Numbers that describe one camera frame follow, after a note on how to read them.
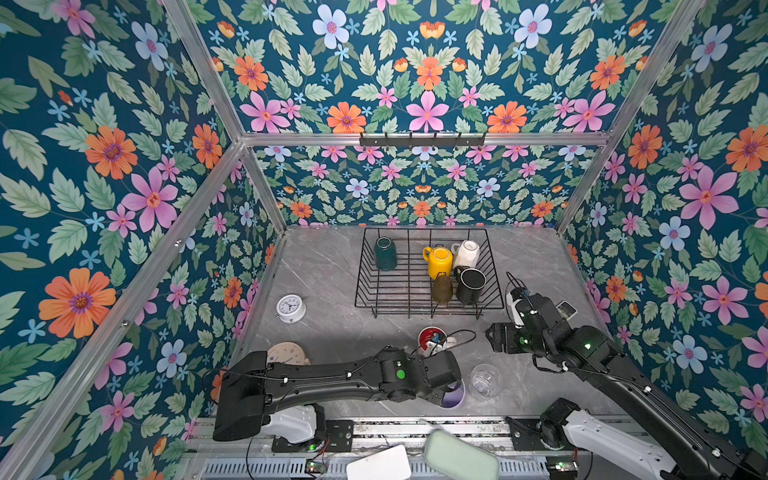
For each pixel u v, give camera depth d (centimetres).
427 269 101
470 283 89
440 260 96
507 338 64
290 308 93
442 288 95
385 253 98
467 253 96
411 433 75
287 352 86
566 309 96
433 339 66
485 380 82
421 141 93
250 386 45
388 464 66
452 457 69
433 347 65
